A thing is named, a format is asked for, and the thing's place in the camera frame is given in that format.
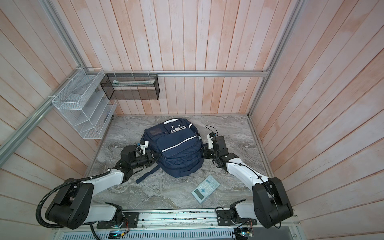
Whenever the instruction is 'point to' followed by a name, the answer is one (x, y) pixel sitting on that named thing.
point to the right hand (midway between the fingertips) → (202, 148)
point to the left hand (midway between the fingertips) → (162, 156)
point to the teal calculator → (205, 189)
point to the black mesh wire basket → (131, 86)
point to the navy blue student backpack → (180, 143)
